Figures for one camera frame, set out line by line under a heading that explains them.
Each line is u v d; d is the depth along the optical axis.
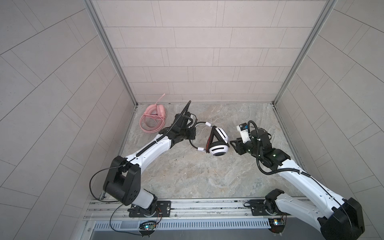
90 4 0.70
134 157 0.45
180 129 0.63
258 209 0.71
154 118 1.05
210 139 0.75
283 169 0.50
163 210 0.71
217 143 0.70
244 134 0.68
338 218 0.37
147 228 0.64
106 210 0.71
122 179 0.41
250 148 0.65
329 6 0.71
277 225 0.68
